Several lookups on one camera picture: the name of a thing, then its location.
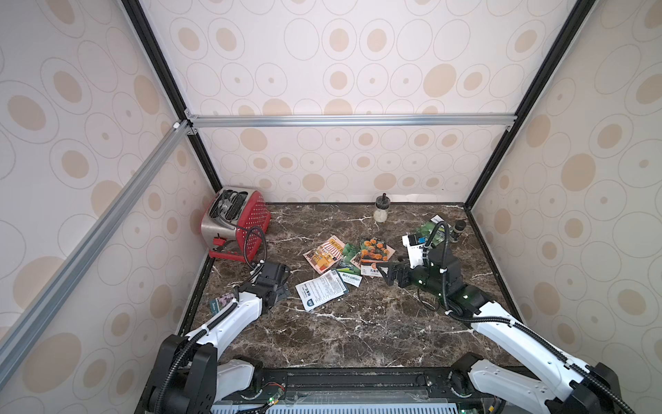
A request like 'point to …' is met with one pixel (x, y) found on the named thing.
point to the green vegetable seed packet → (426, 228)
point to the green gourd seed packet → (349, 251)
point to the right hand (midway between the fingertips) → (397, 259)
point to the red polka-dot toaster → (234, 222)
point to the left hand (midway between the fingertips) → (279, 289)
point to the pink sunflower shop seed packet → (323, 256)
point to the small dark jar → (459, 228)
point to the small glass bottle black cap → (383, 204)
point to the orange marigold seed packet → (372, 252)
